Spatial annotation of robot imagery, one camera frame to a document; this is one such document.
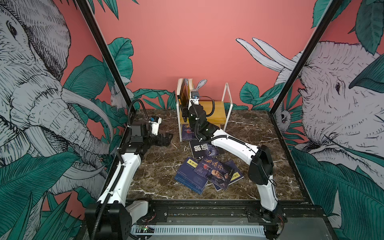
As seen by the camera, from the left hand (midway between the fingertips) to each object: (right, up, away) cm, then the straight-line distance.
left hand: (165, 131), depth 79 cm
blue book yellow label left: (+12, -27, +6) cm, 30 cm away
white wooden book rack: (+34, +13, +25) cm, 44 cm away
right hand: (+11, +18, -3) cm, 21 cm away
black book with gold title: (+11, +17, -1) cm, 20 cm away
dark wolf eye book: (+20, -13, +17) cm, 29 cm away
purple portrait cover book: (+30, -24, +7) cm, 39 cm away
